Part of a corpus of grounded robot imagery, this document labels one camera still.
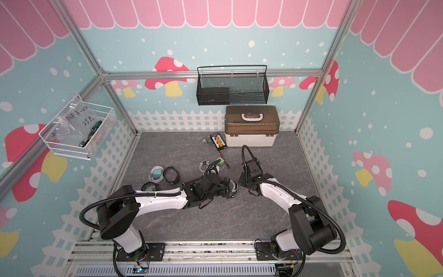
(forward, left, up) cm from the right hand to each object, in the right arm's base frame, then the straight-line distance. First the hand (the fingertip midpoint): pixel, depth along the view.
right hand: (242, 179), depth 91 cm
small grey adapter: (+31, +23, -3) cm, 39 cm away
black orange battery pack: (+31, +14, -3) cm, 34 cm away
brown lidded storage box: (+25, -6, +16) cm, 30 cm away
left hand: (-6, +7, +3) cm, 10 cm away
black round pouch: (+6, +40, -4) cm, 41 cm away
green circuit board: (-38, +45, -7) cm, 60 cm away
